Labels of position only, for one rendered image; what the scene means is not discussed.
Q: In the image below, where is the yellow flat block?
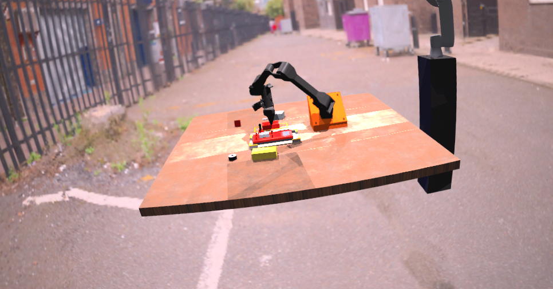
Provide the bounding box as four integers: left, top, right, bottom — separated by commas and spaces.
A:
251, 146, 277, 160

